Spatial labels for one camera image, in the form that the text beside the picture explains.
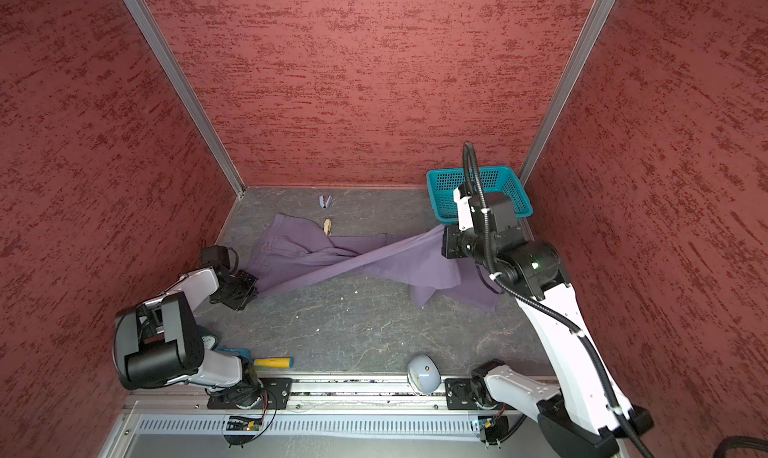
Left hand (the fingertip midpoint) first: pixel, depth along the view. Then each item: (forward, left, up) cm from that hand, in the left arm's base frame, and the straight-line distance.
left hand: (259, 294), depth 91 cm
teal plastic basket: (+47, -61, +4) cm, 77 cm away
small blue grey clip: (+39, -14, +1) cm, 42 cm away
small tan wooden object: (+26, -17, +1) cm, 31 cm away
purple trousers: (+15, -7, +1) cm, 17 cm away
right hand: (0, -53, +33) cm, 63 cm away
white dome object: (-23, -49, +8) cm, 55 cm away
